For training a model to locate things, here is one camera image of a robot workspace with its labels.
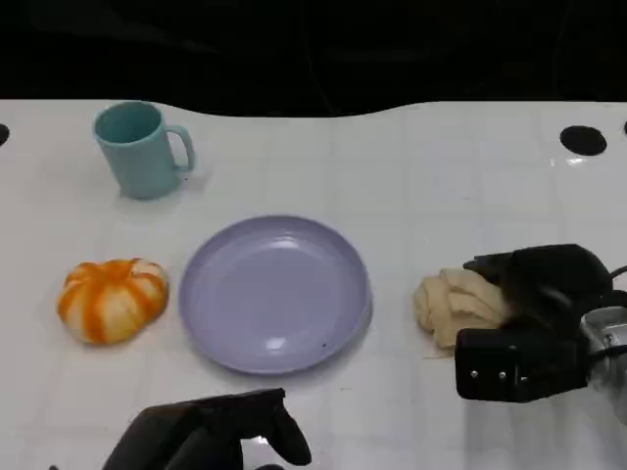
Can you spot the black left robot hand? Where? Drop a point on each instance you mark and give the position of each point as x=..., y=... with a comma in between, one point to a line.
x=196, y=431

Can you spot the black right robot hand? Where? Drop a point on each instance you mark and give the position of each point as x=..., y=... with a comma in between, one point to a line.
x=558, y=279

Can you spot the beige towel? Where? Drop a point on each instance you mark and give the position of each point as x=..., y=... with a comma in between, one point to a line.
x=455, y=308

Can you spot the lilac plate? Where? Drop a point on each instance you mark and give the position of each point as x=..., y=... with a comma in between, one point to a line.
x=274, y=298

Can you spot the orange and white bread roll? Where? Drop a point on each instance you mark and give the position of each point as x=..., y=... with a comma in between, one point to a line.
x=112, y=301

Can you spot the pale green mug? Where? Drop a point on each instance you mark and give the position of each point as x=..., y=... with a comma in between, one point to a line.
x=139, y=156

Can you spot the black backdrop cloth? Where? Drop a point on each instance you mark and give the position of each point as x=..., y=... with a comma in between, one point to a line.
x=294, y=49

